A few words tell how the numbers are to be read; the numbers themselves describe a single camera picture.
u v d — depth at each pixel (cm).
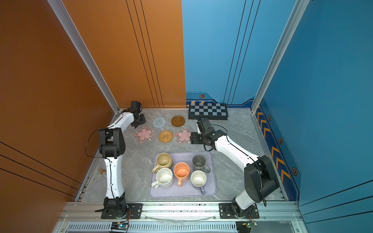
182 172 85
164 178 83
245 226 70
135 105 89
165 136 102
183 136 103
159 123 112
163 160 90
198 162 85
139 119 92
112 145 62
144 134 104
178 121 112
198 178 83
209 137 63
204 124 66
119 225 70
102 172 87
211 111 115
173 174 77
